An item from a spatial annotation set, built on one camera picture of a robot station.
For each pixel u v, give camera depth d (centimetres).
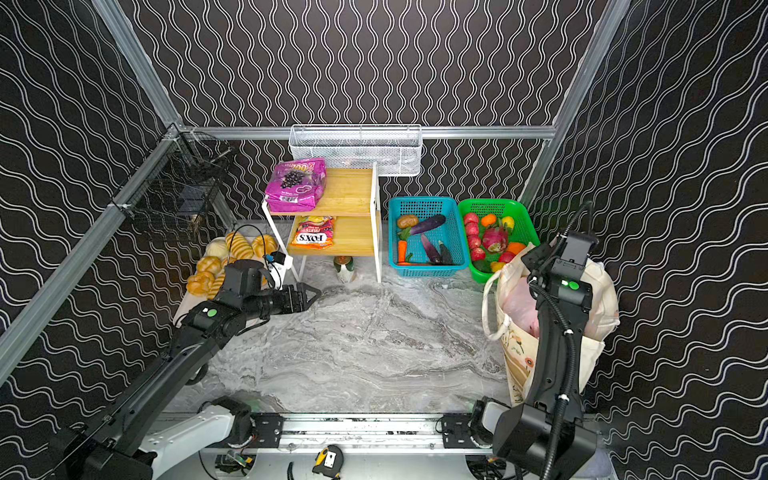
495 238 106
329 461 69
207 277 100
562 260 53
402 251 110
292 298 65
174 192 92
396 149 103
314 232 93
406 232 113
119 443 39
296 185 76
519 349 66
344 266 95
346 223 81
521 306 73
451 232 110
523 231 110
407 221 117
